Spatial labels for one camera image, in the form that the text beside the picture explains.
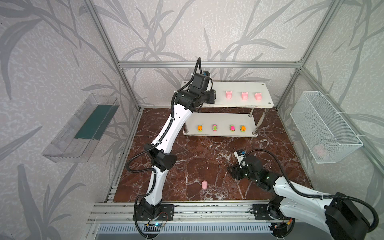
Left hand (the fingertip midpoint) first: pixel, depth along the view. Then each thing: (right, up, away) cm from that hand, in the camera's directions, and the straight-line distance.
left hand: (216, 90), depth 76 cm
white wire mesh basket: (+46, -23, -14) cm, 53 cm away
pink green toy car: (+1, -20, +21) cm, 30 cm away
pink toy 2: (+7, -2, +1) cm, 7 cm away
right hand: (+9, -40, +9) cm, 42 cm away
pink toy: (-6, -51, +5) cm, 52 cm away
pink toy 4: (+22, -3, 0) cm, 22 cm away
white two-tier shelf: (+28, -16, +31) cm, 45 cm away
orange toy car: (-9, -21, +22) cm, 32 cm away
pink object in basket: (+51, -30, -3) cm, 60 cm away
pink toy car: (+13, -21, +22) cm, 33 cm away
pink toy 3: (+15, -3, +1) cm, 15 cm away
